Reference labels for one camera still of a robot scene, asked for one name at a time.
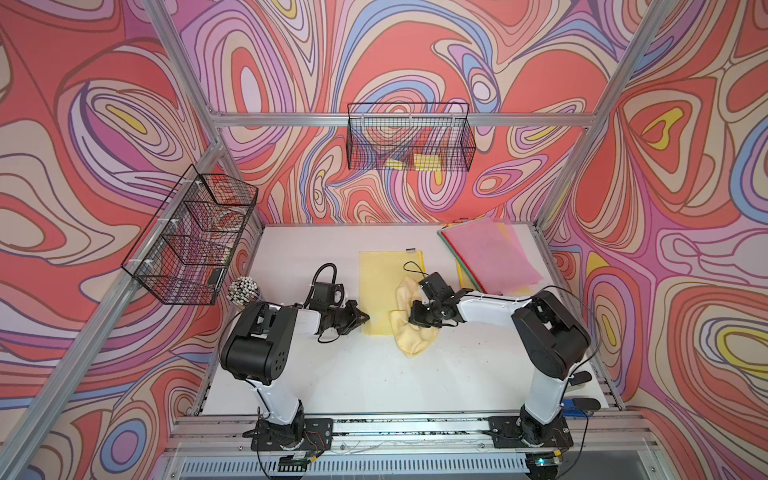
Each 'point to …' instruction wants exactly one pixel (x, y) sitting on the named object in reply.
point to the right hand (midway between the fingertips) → (410, 327)
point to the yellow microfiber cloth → (411, 339)
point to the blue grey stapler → (569, 410)
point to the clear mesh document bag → (466, 242)
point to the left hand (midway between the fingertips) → (371, 318)
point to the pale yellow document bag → (380, 272)
